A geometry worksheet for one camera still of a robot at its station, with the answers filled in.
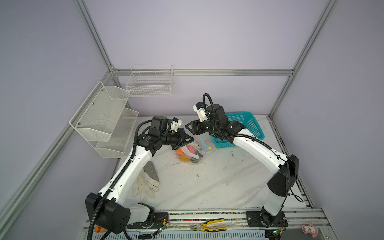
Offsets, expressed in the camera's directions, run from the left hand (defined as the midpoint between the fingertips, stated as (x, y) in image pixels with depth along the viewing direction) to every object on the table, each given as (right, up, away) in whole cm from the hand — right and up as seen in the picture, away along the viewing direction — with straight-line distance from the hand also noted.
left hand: (193, 140), depth 69 cm
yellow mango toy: (-6, -12, +19) cm, 24 cm away
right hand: (-3, +7, +5) cm, 10 cm away
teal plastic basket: (+39, +13, +42) cm, 59 cm away
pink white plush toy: (+55, -42, -1) cm, 69 cm away
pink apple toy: (-1, -5, +8) cm, 9 cm away
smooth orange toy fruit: (-9, -8, +17) cm, 21 cm away
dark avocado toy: (0, -13, +16) cm, 21 cm away
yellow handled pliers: (+3, -42, +2) cm, 43 cm away
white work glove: (-29, -27, +16) cm, 43 cm away
